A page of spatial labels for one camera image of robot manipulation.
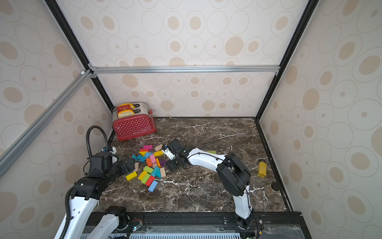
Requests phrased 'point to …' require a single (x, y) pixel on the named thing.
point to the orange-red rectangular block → (149, 162)
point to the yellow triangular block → (143, 153)
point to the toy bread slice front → (125, 112)
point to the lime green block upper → (148, 169)
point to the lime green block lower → (145, 178)
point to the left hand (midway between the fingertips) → (130, 161)
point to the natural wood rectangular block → (162, 172)
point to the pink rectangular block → (153, 159)
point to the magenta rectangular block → (148, 147)
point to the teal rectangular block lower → (154, 171)
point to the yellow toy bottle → (261, 168)
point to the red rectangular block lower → (149, 180)
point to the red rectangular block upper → (143, 150)
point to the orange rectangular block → (158, 163)
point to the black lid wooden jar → (273, 188)
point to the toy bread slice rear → (124, 106)
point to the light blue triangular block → (147, 154)
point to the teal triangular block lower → (158, 173)
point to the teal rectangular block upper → (141, 158)
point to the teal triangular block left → (134, 157)
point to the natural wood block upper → (158, 148)
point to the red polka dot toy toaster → (141, 123)
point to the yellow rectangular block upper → (158, 153)
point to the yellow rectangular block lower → (142, 175)
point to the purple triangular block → (162, 162)
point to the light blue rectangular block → (153, 186)
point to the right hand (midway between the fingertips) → (169, 167)
